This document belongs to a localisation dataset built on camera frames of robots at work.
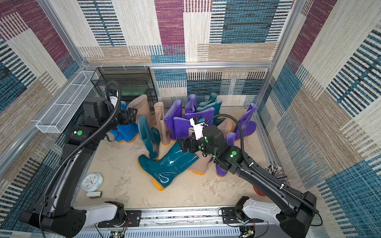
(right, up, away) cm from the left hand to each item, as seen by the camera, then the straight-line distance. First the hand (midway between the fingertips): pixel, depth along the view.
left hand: (129, 109), depth 69 cm
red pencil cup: (+64, -43, +11) cm, 78 cm away
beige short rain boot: (+35, -27, +13) cm, 46 cm away
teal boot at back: (+42, +9, +23) cm, 49 cm away
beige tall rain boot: (-1, +5, +19) cm, 20 cm away
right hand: (+27, -14, +1) cm, 30 cm away
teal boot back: (+43, +3, +19) cm, 47 cm away
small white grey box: (-22, -44, +10) cm, 50 cm away
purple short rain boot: (+23, -8, +12) cm, 27 cm away
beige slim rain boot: (+10, +1, +17) cm, 20 cm away
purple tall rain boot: (+19, 0, +15) cm, 24 cm away
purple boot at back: (+28, +5, +22) cm, 36 cm away
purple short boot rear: (+37, -1, +16) cm, 40 cm away
